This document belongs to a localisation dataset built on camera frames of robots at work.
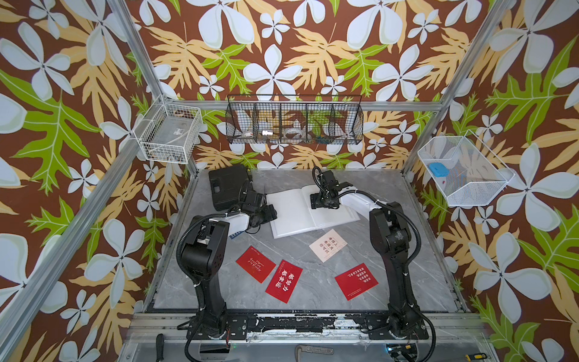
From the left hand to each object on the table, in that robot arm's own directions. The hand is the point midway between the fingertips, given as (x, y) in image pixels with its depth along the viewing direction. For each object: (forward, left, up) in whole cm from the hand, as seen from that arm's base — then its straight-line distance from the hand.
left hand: (272, 211), depth 101 cm
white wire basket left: (+15, +39, +31) cm, 53 cm away
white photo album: (+2, -8, -4) cm, 9 cm away
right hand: (+7, -22, -1) cm, 23 cm away
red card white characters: (-30, -6, -3) cm, 31 cm away
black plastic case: (+14, +23, +2) cm, 27 cm away
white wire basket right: (+2, -73, +25) cm, 78 cm away
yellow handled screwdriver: (-53, -66, -1) cm, 85 cm away
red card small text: (-30, -34, -3) cm, 45 cm away
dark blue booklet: (-11, +17, -2) cm, 21 cm away
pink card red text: (-15, -24, -3) cm, 29 cm away
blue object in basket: (+5, -66, +23) cm, 70 cm away
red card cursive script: (-23, +5, -3) cm, 24 cm away
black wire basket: (+30, -9, +28) cm, 42 cm away
